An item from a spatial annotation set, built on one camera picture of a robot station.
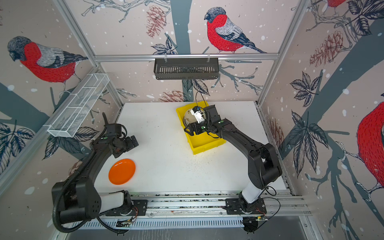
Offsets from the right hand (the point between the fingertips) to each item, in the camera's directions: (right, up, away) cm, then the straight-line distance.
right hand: (189, 128), depth 85 cm
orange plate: (-39, -25, 0) cm, 46 cm away
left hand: (-35, -10, 0) cm, 36 cm away
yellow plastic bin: (+7, -9, +8) cm, 14 cm away
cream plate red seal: (-1, +6, +19) cm, 20 cm away
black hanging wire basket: (-3, +42, +21) cm, 47 cm away
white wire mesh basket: (-59, +6, -12) cm, 60 cm away
